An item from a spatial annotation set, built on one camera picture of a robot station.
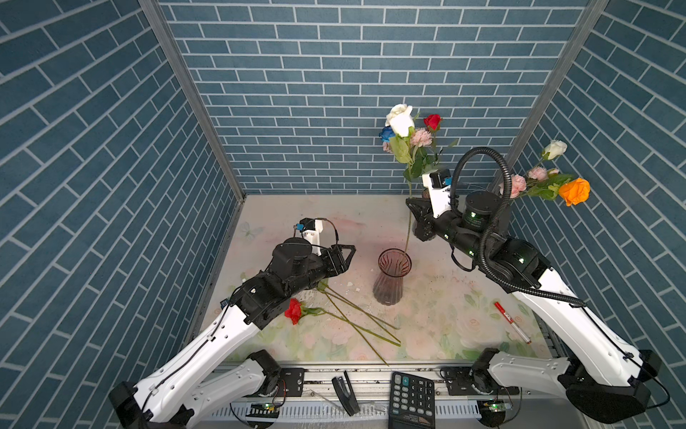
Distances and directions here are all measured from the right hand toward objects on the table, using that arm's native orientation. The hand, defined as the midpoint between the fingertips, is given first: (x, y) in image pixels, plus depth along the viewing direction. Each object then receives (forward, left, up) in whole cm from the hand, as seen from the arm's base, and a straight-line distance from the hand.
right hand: (406, 196), depth 61 cm
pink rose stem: (+19, -41, -11) cm, 47 cm away
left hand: (-8, +12, -13) cm, 19 cm away
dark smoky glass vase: (-2, +1, -28) cm, 28 cm away
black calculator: (-35, -5, -41) cm, 54 cm away
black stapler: (-34, +12, -41) cm, 55 cm away
